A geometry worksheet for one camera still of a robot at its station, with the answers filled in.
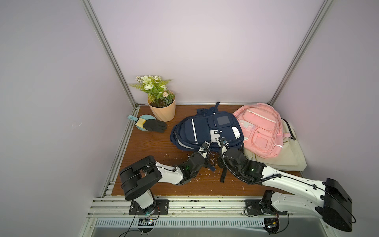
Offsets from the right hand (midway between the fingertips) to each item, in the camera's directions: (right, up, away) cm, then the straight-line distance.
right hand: (219, 145), depth 78 cm
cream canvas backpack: (+45, -9, +8) cm, 47 cm away
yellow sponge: (-55, +12, +31) cm, 64 cm away
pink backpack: (+33, +9, +19) cm, 39 cm away
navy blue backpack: (-4, +10, +19) cm, 22 cm away
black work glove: (-43, +9, +28) cm, 53 cm away
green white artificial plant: (-39, +35, +14) cm, 54 cm away
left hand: (-5, -4, +6) cm, 9 cm away
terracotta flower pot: (-35, +21, +22) cm, 47 cm away
